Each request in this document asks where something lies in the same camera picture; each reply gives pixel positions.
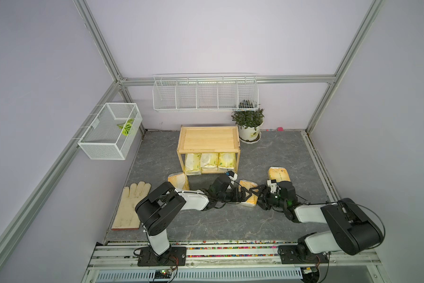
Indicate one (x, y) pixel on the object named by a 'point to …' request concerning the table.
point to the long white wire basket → (234, 91)
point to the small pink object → (280, 129)
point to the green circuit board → (162, 274)
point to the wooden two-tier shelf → (208, 140)
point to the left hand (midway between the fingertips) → (246, 197)
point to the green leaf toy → (126, 126)
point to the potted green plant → (249, 122)
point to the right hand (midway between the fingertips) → (250, 192)
